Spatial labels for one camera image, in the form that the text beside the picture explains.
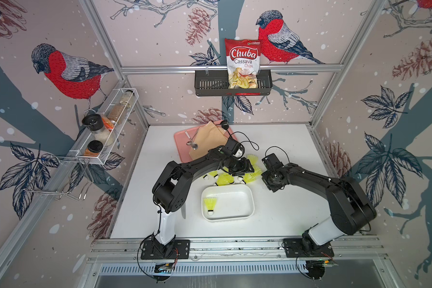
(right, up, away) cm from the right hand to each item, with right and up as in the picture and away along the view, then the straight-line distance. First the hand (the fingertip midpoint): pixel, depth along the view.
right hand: (262, 179), depth 93 cm
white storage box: (-14, -10, -5) cm, 19 cm away
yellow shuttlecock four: (-7, +1, 0) cm, 8 cm away
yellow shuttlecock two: (-4, +10, +5) cm, 12 cm away
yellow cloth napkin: (-30, +23, +21) cm, 43 cm away
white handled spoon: (-38, +17, +18) cm, 46 cm away
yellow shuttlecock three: (-20, +1, -3) cm, 20 cm away
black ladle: (-19, +30, +26) cm, 44 cm away
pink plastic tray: (-46, +21, +20) cm, 54 cm away
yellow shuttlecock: (-27, -10, -9) cm, 30 cm away
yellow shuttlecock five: (-25, +3, +2) cm, 26 cm away
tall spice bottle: (-69, +33, -15) cm, 77 cm away
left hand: (-5, +6, -7) cm, 11 cm away
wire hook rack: (-73, +9, -36) cm, 82 cm away
